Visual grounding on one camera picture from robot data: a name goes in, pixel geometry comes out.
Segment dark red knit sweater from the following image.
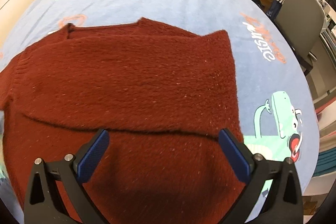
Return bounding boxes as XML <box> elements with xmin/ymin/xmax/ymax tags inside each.
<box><xmin>1</xmin><ymin>18</ymin><xmax>243</xmax><ymax>223</ymax></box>

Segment blue dinosaur print bedsheet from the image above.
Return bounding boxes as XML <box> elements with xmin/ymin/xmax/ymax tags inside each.
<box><xmin>1</xmin><ymin>0</ymin><xmax>318</xmax><ymax>222</ymax></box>

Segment stacked teal folded cloths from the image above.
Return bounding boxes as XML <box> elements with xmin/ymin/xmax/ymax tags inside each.
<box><xmin>313</xmin><ymin>147</ymin><xmax>336</xmax><ymax>177</ymax></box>

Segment grey office chair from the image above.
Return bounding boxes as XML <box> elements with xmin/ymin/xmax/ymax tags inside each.
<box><xmin>274</xmin><ymin>0</ymin><xmax>325</xmax><ymax>76</ymax></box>

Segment black backpack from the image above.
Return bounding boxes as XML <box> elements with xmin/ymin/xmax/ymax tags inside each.
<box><xmin>266</xmin><ymin>0</ymin><xmax>282</xmax><ymax>21</ymax></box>

